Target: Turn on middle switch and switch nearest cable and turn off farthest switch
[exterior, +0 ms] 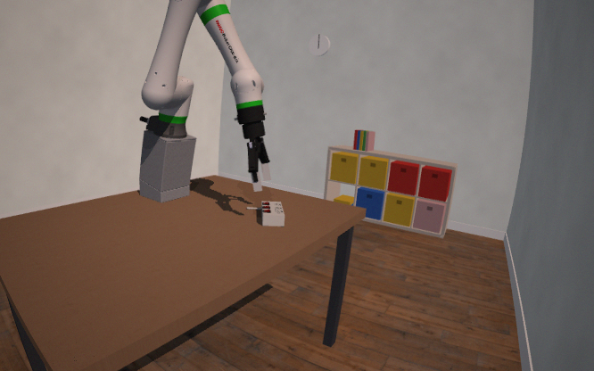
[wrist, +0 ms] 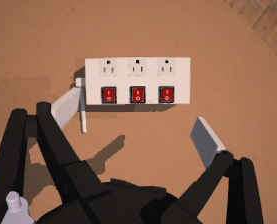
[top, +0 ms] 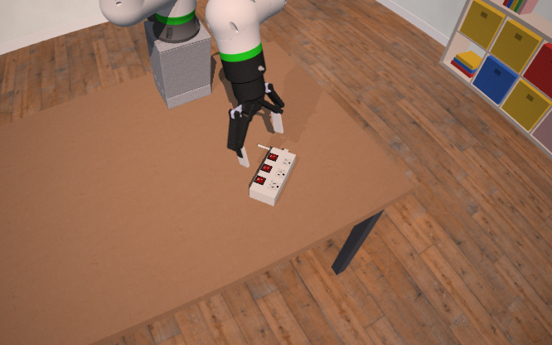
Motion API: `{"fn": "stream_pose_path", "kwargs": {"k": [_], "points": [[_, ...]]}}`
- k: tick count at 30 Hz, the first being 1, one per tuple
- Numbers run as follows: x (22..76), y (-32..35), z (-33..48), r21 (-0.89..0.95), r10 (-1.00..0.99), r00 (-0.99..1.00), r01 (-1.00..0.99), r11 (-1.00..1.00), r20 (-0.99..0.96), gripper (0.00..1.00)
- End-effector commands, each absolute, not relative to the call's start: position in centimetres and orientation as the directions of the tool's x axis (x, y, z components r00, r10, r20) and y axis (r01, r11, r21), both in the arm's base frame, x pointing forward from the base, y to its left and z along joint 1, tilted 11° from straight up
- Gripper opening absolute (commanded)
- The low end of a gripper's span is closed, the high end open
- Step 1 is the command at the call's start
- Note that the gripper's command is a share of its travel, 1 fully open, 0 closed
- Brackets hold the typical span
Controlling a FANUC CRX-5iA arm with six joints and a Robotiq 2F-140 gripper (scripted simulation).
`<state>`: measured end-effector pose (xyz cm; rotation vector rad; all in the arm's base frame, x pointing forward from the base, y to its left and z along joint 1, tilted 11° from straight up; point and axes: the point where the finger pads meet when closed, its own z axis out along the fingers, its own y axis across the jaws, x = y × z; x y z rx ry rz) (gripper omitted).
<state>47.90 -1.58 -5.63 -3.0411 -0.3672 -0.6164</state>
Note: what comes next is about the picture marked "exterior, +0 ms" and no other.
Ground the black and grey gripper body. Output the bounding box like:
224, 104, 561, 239
242, 121, 265, 151

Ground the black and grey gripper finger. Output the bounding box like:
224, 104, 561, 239
247, 142, 262, 192
259, 137, 271, 181

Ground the white power strip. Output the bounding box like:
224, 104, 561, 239
246, 201, 285, 227

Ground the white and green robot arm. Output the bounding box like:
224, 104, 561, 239
140, 0, 267, 138

